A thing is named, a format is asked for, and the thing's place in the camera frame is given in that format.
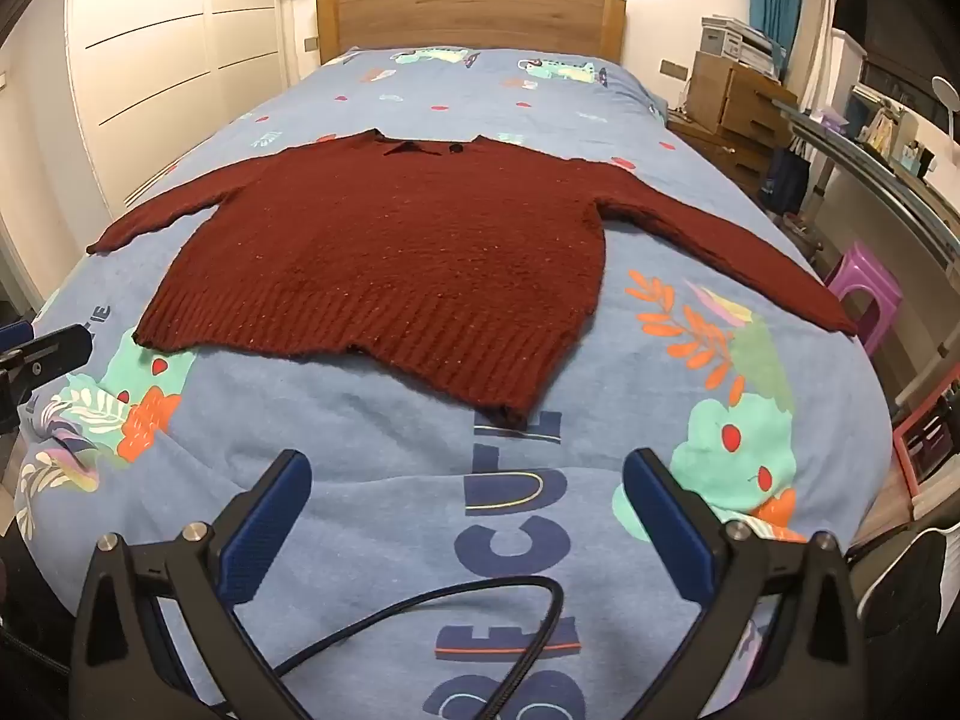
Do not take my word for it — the glass-edged desk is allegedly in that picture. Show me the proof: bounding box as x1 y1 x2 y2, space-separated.
772 101 960 278

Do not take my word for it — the pink storage rack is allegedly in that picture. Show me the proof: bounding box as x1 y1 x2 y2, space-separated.
892 390 960 518

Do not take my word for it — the dark red knit sweater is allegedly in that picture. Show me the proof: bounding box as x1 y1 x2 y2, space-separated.
86 129 858 428

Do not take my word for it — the dark blue bag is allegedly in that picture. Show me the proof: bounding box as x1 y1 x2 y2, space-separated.
757 146 815 215

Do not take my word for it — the wooden nightstand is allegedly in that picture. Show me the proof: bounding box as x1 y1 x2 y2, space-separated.
667 112 781 196

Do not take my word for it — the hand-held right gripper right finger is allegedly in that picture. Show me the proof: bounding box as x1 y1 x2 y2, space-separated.
622 447 878 720

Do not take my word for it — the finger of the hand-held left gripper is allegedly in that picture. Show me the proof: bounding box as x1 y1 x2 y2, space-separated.
0 322 95 395

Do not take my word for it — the wooden drawer cabinet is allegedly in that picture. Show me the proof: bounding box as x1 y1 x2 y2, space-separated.
686 51 800 151

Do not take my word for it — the purple plastic stool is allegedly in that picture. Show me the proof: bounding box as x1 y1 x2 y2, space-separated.
825 242 903 357

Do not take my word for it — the teal curtain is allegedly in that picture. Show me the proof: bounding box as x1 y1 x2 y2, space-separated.
750 0 807 83

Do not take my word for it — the wooden headboard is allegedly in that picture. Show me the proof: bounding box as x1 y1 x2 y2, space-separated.
316 0 627 67

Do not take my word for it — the white wardrobe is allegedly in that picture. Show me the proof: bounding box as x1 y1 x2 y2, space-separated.
64 0 290 222

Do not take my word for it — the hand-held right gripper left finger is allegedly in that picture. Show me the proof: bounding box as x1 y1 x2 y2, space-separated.
69 448 313 720

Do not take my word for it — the bed with blue patterned sheet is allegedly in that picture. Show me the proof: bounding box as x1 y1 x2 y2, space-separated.
13 45 893 720

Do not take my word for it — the white desk lamp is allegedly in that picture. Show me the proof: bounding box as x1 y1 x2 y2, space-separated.
930 75 960 143

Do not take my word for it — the black cable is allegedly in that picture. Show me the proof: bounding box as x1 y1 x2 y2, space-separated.
217 576 565 720

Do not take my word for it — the grey storage box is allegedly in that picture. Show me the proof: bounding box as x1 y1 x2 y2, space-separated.
700 15 788 80

